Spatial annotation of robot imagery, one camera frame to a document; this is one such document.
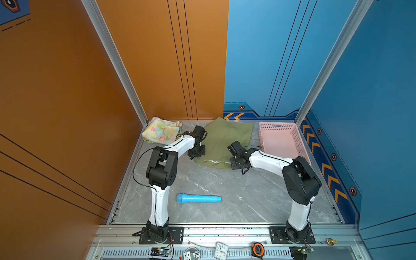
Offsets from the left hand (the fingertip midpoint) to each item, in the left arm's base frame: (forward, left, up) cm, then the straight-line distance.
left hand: (200, 153), depth 101 cm
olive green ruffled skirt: (+12, -11, +2) cm, 17 cm away
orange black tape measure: (-50, -27, +2) cm, 57 cm away
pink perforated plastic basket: (+14, -57, -3) cm, 59 cm away
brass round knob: (-46, -60, +2) cm, 76 cm away
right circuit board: (-50, -46, -2) cm, 68 cm away
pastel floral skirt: (+16, +28, +2) cm, 32 cm away
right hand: (-8, -21, 0) cm, 22 cm away
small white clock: (-50, -12, 0) cm, 51 cm away
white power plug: (-51, 0, +6) cm, 52 cm away
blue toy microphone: (-29, +6, +2) cm, 29 cm away
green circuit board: (-50, +16, -4) cm, 53 cm away
